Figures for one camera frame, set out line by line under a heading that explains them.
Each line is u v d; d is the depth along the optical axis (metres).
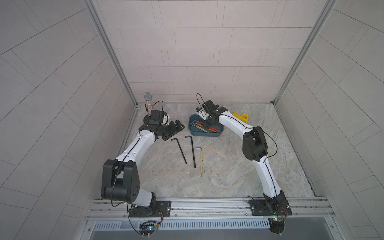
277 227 0.68
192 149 0.92
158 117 0.67
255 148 0.59
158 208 0.70
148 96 0.83
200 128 1.01
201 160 0.87
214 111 0.74
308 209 0.72
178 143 0.94
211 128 0.99
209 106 0.79
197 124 1.02
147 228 0.65
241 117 1.08
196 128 1.02
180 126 0.77
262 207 0.71
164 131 0.61
